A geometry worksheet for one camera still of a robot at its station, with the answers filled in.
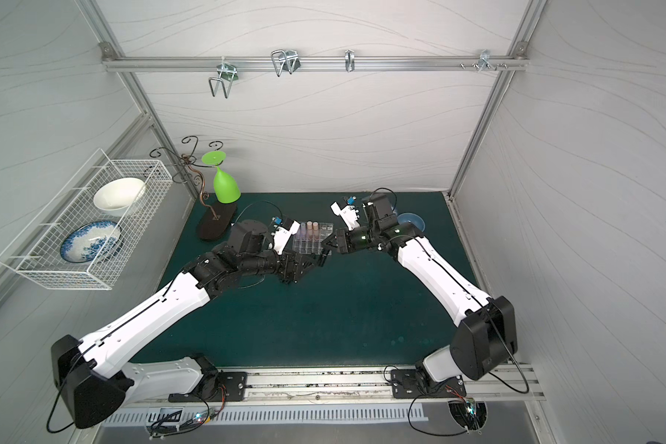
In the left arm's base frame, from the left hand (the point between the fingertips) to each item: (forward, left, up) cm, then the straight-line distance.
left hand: (308, 260), depth 71 cm
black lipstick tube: (+2, -4, -3) cm, 5 cm away
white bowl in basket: (+13, +52, +10) cm, 54 cm away
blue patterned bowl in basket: (-1, +51, +8) cm, 52 cm away
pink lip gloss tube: (+23, +1, -17) cm, 29 cm away
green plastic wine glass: (+29, +31, -2) cm, 42 cm away
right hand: (+6, -4, 0) cm, 7 cm away
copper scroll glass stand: (+28, +44, -22) cm, 57 cm away
